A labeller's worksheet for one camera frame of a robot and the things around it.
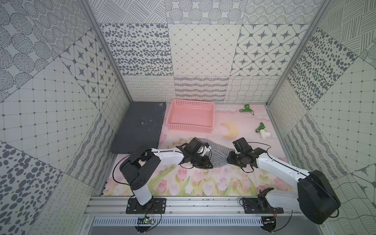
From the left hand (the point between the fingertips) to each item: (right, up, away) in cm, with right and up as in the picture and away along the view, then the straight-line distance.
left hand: (212, 162), depth 83 cm
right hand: (+11, -1, +3) cm, 12 cm away
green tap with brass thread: (+38, +19, +21) cm, 47 cm away
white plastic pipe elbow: (+38, +14, +15) cm, 43 cm away
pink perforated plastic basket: (-13, +27, +29) cm, 42 cm away
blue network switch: (-48, +18, +18) cm, 54 cm away
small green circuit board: (-35, -24, -13) cm, 45 cm away
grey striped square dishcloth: (+5, +3, +7) cm, 10 cm away
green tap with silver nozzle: (+33, +32, +32) cm, 56 cm away
